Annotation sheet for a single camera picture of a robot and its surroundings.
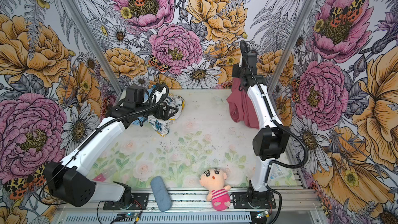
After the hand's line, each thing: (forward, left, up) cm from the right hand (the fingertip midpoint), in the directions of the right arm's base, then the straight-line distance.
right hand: (237, 69), depth 85 cm
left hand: (-21, +35, -8) cm, 42 cm away
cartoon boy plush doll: (-48, +16, -26) cm, 57 cm away
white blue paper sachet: (-45, -19, -34) cm, 59 cm away
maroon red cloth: (-10, -3, -19) cm, 22 cm away
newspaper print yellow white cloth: (-16, +45, -30) cm, 56 cm away
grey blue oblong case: (-53, +40, -31) cm, 73 cm away
